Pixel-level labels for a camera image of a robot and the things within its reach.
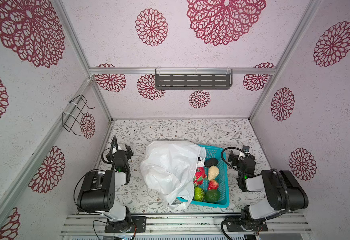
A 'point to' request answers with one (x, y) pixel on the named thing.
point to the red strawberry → (212, 185)
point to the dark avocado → (209, 162)
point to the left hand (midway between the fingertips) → (118, 151)
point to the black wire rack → (75, 107)
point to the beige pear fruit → (213, 171)
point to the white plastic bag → (168, 168)
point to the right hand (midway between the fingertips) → (241, 150)
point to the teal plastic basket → (220, 154)
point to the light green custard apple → (199, 194)
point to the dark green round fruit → (212, 195)
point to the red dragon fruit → (200, 176)
